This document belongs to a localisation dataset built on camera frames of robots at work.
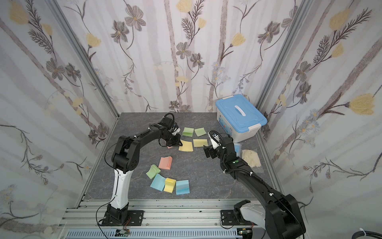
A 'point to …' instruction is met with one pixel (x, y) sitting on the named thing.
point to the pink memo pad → (165, 163)
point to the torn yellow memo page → (200, 142)
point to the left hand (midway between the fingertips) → (184, 142)
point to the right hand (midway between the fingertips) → (216, 139)
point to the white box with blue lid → (239, 117)
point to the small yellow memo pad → (169, 184)
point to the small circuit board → (122, 232)
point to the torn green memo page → (200, 132)
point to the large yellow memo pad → (187, 146)
